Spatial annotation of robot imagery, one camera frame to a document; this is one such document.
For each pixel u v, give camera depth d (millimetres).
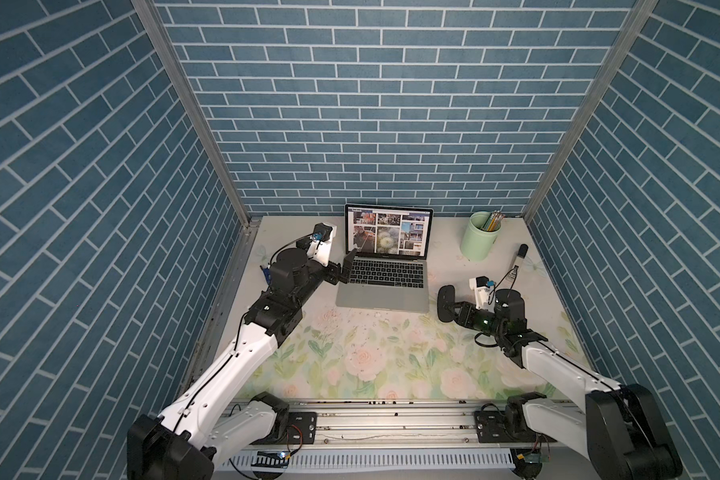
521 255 1046
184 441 378
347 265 655
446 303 845
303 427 735
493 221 990
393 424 753
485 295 789
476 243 1038
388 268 1050
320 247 601
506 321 677
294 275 526
